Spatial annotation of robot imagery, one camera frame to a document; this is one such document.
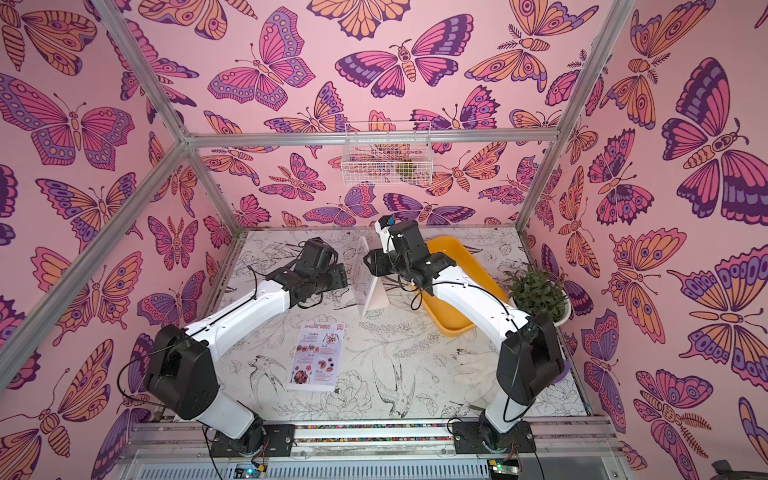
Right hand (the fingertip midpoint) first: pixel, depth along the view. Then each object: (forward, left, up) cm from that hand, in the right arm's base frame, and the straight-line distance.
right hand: (373, 254), depth 82 cm
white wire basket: (+34, -3, +10) cm, 35 cm away
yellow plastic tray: (-8, -22, -21) cm, 31 cm away
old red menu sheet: (-20, +18, -24) cm, 36 cm away
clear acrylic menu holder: (-5, +1, -12) cm, 13 cm away
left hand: (0, +10, -9) cm, 13 cm away
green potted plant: (-8, -44, -6) cm, 45 cm away
